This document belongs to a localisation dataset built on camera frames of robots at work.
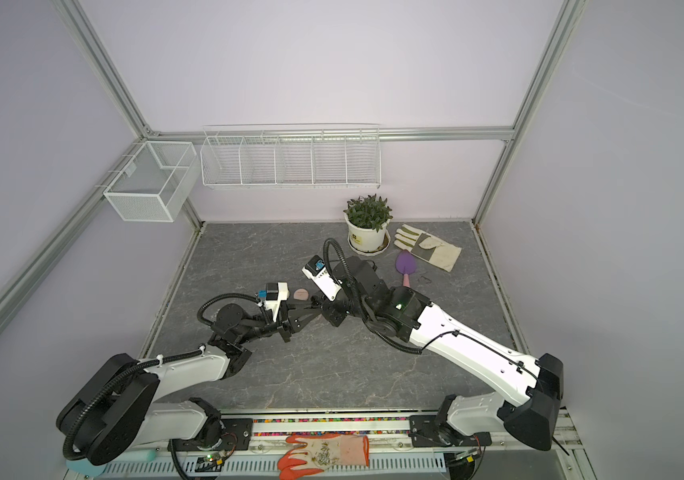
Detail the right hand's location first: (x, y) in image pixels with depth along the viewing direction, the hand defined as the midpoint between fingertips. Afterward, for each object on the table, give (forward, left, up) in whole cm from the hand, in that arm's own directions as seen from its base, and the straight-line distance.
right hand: (319, 295), depth 69 cm
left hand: (-2, 0, -5) cm, 5 cm away
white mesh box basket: (+40, +56, +3) cm, 69 cm away
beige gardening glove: (+37, -35, -27) cm, 58 cm away
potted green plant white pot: (+35, -12, -10) cm, 39 cm away
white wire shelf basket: (+51, +13, +4) cm, 53 cm away
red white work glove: (-28, -1, -24) cm, 37 cm away
